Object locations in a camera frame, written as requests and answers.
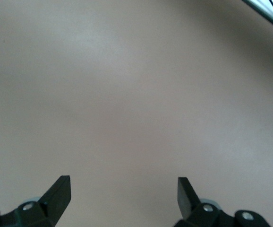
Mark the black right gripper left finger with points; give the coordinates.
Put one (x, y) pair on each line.
(56, 198)

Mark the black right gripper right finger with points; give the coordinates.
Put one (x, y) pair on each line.
(188, 203)

